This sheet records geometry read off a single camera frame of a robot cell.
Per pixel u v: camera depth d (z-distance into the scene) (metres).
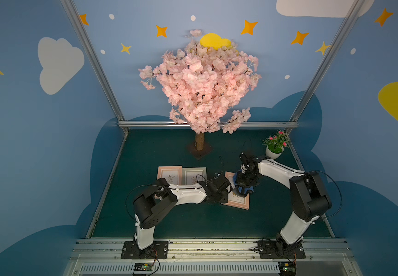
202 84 0.56
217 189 0.70
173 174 0.98
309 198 0.48
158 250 0.75
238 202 0.89
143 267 0.72
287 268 0.73
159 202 0.48
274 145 1.01
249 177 0.80
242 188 0.87
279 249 0.66
